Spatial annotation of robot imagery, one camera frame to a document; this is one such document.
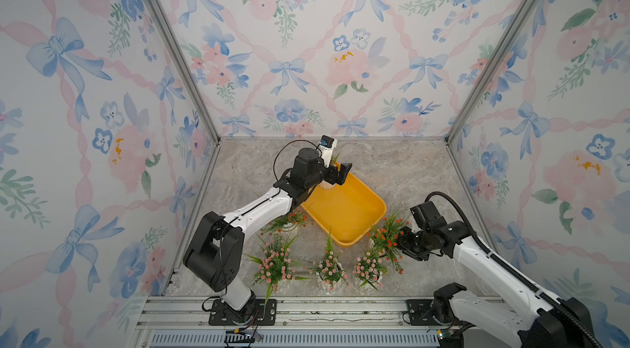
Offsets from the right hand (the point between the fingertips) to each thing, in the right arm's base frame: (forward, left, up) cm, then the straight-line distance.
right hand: (391, 232), depth 82 cm
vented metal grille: (-29, +53, -7) cm, 61 cm away
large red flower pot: (-5, +4, +6) cm, 9 cm away
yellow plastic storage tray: (+14, +14, -11) cm, 23 cm away
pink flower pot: (-15, +21, +8) cm, 27 cm away
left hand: (+19, +17, +16) cm, 30 cm away
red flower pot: (+3, +36, -1) cm, 36 cm away
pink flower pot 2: (-14, +10, +6) cm, 18 cm away
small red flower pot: (+9, +22, +14) cm, 28 cm away
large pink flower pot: (-13, +36, +9) cm, 39 cm away
